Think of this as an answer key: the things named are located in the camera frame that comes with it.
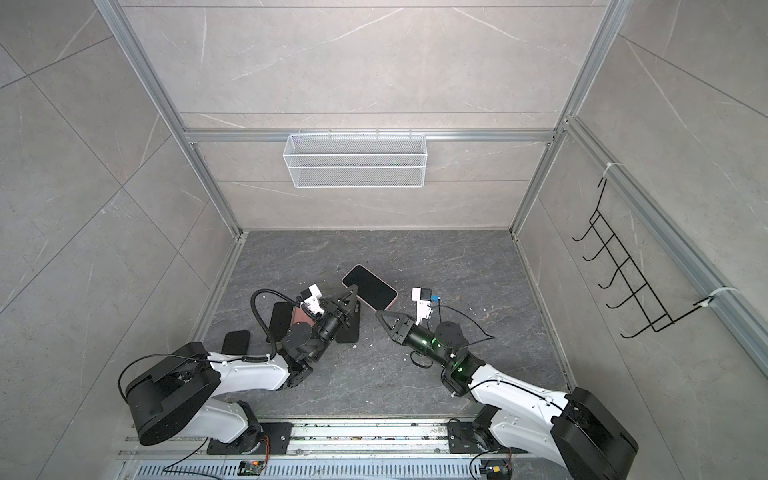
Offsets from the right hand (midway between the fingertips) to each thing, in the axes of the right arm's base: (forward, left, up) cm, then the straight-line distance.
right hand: (376, 315), depth 71 cm
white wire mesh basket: (+55, +7, +7) cm, 56 cm away
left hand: (+7, +4, +3) cm, 9 cm away
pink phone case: (+12, +26, -22) cm, 36 cm away
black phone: (+7, +1, +1) cm, 7 cm away
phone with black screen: (+4, +45, -22) cm, 50 cm away
